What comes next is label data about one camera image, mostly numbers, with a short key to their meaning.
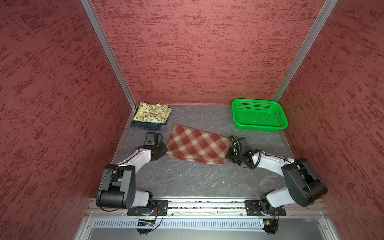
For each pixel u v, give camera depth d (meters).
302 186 0.44
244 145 0.73
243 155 0.71
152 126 1.04
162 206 0.74
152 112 1.10
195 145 0.97
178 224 0.77
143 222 0.73
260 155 0.58
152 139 0.73
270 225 0.71
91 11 0.72
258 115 1.14
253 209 0.74
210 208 0.76
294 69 0.97
